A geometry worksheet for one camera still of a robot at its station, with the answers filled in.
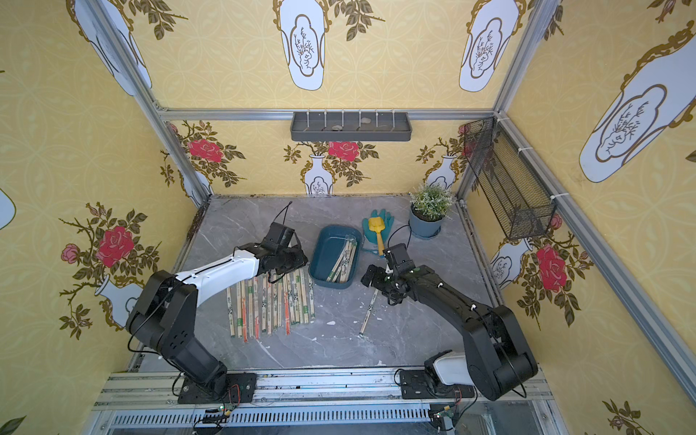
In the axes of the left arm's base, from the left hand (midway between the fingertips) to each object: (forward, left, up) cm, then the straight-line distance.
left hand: (310, 259), depth 92 cm
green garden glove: (+14, -23, -6) cm, 27 cm away
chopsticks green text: (-13, +13, -7) cm, 20 cm away
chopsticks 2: (-13, +19, -6) cm, 24 cm away
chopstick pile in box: (-1, -11, -7) cm, 13 cm away
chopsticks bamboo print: (-14, +23, -7) cm, 28 cm away
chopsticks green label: (-12, +10, -7) cm, 17 cm away
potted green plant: (+15, -42, +10) cm, 46 cm away
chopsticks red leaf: (-14, +21, -6) cm, 26 cm away
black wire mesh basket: (+6, -67, +20) cm, 70 cm away
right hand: (-10, -20, -1) cm, 22 cm away
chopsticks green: (-12, +15, -7) cm, 21 cm away
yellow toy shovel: (+19, -25, -5) cm, 32 cm away
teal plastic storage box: (+11, -5, -7) cm, 13 cm away
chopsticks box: (-10, +3, -6) cm, 12 cm away
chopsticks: (-18, -19, -7) cm, 27 cm away
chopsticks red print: (-14, +17, -7) cm, 23 cm away
